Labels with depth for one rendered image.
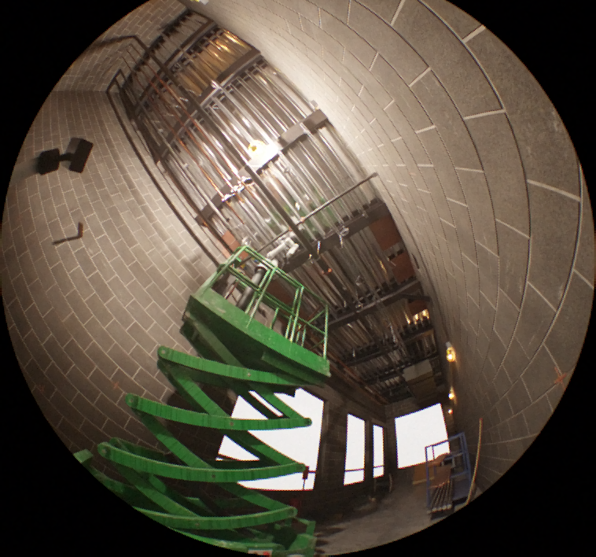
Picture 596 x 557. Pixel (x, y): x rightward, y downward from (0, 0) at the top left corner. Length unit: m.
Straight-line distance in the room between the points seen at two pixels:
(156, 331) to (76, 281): 1.25
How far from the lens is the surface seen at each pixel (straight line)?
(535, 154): 0.64
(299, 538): 2.18
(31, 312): 2.79
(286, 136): 3.13
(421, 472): 8.65
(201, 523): 1.70
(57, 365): 2.62
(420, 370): 6.08
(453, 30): 0.67
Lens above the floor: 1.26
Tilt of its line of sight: 61 degrees up
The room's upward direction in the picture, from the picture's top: 17 degrees clockwise
